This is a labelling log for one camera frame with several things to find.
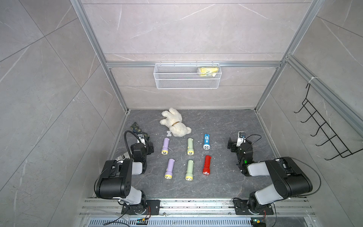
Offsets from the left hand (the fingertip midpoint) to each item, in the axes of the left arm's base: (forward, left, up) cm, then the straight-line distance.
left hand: (143, 140), depth 94 cm
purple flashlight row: (-3, -15, -4) cm, 16 cm away
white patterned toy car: (-10, +12, -3) cm, 16 cm away
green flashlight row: (-7, -32, -3) cm, 33 cm away
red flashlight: (-19, -41, -4) cm, 45 cm away
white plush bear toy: (+15, -20, +3) cm, 25 cm away
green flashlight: (-23, -30, -2) cm, 38 cm away
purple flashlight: (-22, -18, -2) cm, 29 cm away
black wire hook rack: (-24, -96, +26) cm, 102 cm away
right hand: (-1, -64, +2) cm, 64 cm away
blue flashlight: (-3, -43, -4) cm, 44 cm away
